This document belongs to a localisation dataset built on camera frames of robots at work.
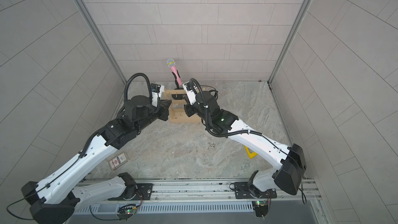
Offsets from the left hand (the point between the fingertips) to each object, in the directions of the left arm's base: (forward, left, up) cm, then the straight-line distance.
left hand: (175, 100), depth 68 cm
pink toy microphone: (+32, +7, -5) cm, 33 cm away
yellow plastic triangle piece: (-13, -38, -30) cm, 51 cm away
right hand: (+3, -4, -1) cm, 5 cm away
